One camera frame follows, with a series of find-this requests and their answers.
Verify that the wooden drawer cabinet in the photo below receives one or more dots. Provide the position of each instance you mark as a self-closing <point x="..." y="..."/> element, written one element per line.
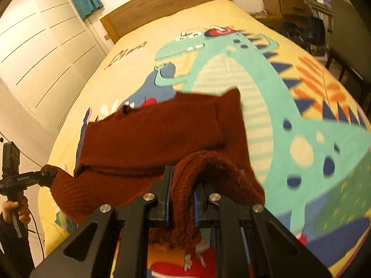
<point x="280" y="8"/>

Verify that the dark shopping bag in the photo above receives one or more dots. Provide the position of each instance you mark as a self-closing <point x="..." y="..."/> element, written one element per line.
<point x="316" y="34"/>

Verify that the black backpack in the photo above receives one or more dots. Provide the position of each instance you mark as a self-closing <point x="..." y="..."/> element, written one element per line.
<point x="291" y="31"/>

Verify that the person left hand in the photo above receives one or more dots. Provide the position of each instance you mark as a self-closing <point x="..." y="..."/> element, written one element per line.
<point x="21" y="209"/>

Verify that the yellow dinosaur bed cover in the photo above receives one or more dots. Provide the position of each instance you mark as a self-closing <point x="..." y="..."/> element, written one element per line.
<point x="308" y="139"/>

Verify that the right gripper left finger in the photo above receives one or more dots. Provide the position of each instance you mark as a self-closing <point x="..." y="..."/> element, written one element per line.
<point x="112" y="236"/>

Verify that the dark red knit sweater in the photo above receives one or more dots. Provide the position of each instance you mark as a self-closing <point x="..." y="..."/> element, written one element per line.
<point x="202" y="137"/>

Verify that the green grey chair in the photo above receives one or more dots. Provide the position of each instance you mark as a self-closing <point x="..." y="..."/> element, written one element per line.
<point x="350" y="45"/>

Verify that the white wardrobe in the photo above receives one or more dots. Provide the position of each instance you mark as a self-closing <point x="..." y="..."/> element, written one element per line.
<point x="48" y="54"/>

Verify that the wooden headboard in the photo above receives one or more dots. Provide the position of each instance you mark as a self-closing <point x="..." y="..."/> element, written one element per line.
<point x="136" y="13"/>

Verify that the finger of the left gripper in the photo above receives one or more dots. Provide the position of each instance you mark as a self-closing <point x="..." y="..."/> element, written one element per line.
<point x="48" y="174"/>

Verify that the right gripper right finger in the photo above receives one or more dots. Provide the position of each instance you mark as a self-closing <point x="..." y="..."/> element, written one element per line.
<point x="250" y="241"/>

